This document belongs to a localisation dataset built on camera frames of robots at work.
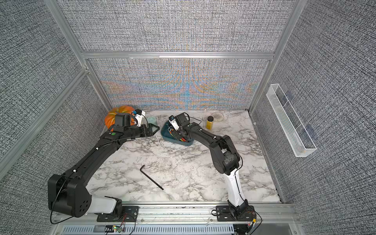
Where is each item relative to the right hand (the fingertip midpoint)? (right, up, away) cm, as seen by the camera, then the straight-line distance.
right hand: (177, 127), depth 97 cm
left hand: (-10, 0, -17) cm, 20 cm away
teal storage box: (-7, -6, +6) cm, 11 cm away
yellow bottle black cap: (+23, +3, +6) cm, 23 cm away
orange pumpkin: (-45, +5, +1) cm, 46 cm away
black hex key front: (-15, -30, -12) cm, 35 cm away
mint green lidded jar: (-17, +5, +3) cm, 18 cm away
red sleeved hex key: (+4, -9, +3) cm, 10 cm away
